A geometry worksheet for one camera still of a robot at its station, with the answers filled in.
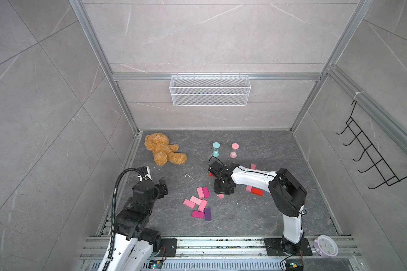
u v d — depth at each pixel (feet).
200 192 2.94
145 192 1.66
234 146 3.23
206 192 2.95
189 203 2.81
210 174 2.55
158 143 3.31
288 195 1.63
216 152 3.44
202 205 2.81
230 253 2.40
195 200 2.83
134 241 1.56
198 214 2.72
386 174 2.00
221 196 2.88
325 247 2.38
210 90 3.31
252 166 3.30
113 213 1.54
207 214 2.74
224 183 2.19
